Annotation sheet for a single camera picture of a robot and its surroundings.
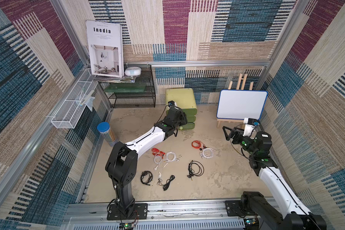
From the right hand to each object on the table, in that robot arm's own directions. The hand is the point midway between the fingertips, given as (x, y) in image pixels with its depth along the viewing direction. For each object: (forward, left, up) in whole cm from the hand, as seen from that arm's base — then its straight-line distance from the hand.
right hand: (229, 126), depth 78 cm
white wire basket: (+13, +97, -5) cm, 98 cm away
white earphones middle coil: (-6, +32, -23) cm, 40 cm away
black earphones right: (-14, +17, -24) cm, 33 cm away
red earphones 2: (-3, +40, -23) cm, 47 cm away
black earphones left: (-18, +46, -24) cm, 55 cm away
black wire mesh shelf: (+42, +56, -12) cm, 71 cm away
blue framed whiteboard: (+22, -15, -6) cm, 27 cm away
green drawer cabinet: (+25, +23, -3) cm, 34 cm away
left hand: (+12, +24, -4) cm, 27 cm away
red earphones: (+5, +15, -23) cm, 28 cm away
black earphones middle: (-23, +35, -23) cm, 48 cm away
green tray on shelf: (+30, +61, +4) cm, 68 cm away
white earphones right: (-4, +8, -24) cm, 26 cm away
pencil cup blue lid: (+4, +70, -4) cm, 71 cm away
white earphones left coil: (-8, +41, -24) cm, 48 cm away
